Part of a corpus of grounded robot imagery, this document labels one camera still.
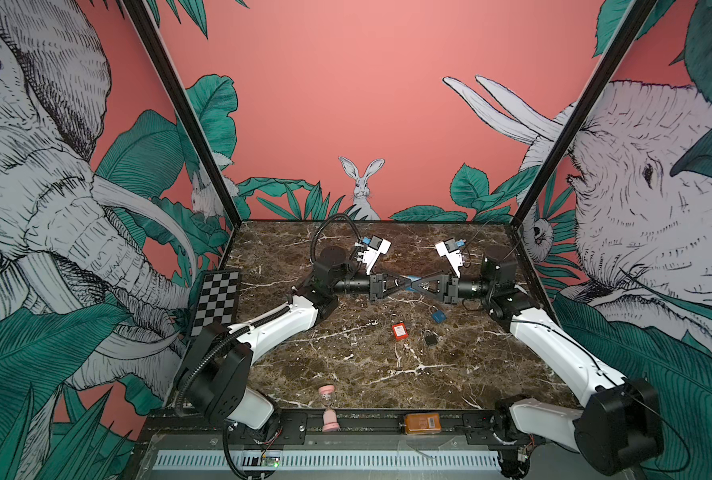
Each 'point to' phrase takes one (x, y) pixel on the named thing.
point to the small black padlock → (431, 337)
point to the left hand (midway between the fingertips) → (411, 285)
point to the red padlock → (400, 331)
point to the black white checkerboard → (217, 299)
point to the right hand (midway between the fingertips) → (414, 287)
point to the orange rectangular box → (422, 423)
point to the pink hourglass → (329, 415)
